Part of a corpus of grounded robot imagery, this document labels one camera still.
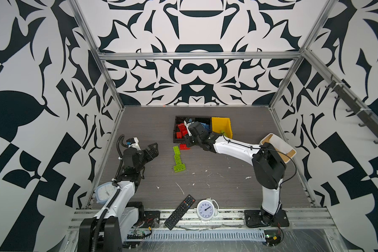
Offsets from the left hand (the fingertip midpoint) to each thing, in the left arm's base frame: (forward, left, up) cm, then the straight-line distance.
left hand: (150, 144), depth 85 cm
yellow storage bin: (+20, -41, -9) cm, 46 cm away
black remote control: (-33, -13, -11) cm, 37 cm away
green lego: (+13, -43, -10) cm, 46 cm away
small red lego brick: (+13, -14, -11) cm, 22 cm away
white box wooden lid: (-2, -76, -8) cm, 76 cm away
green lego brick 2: (-8, -15, -12) cm, 21 cm away
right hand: (+6, -19, -1) cm, 20 cm away
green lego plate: (+3, -13, -12) cm, 18 cm away
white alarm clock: (-30, -28, -10) cm, 42 cm away
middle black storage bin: (+23, -33, -9) cm, 41 cm away
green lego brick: (-3, -14, -12) cm, 19 cm away
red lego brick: (+6, -17, -13) cm, 23 cm away
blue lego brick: (+19, -32, -9) cm, 38 cm away
